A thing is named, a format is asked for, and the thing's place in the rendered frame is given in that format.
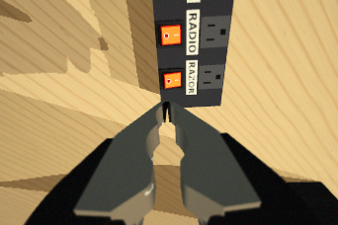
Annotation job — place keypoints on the black power strip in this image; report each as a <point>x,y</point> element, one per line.
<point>192,41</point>

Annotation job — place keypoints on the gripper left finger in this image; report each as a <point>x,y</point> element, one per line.
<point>115,181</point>

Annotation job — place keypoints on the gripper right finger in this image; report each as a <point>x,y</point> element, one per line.
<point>219,176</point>

